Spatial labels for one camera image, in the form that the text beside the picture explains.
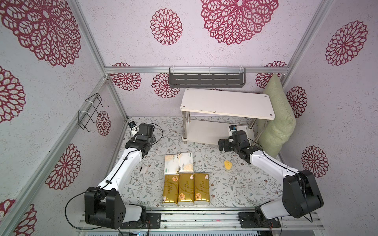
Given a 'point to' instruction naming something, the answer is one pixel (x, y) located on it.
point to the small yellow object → (228, 164)
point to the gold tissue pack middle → (185, 190)
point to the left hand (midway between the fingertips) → (142, 139)
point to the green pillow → (274, 133)
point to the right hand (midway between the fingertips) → (224, 139)
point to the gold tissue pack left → (171, 189)
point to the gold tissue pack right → (202, 191)
